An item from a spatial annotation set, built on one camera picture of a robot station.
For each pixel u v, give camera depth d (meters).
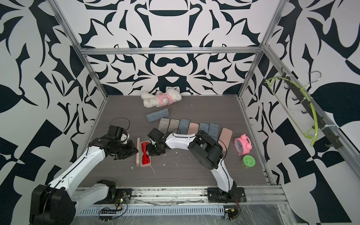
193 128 0.97
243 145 0.83
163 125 0.99
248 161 0.81
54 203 0.38
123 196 0.72
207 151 0.52
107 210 0.73
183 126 0.99
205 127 0.99
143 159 0.84
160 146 0.68
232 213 0.71
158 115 1.00
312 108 0.55
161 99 1.05
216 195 0.74
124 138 0.70
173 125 0.99
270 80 0.83
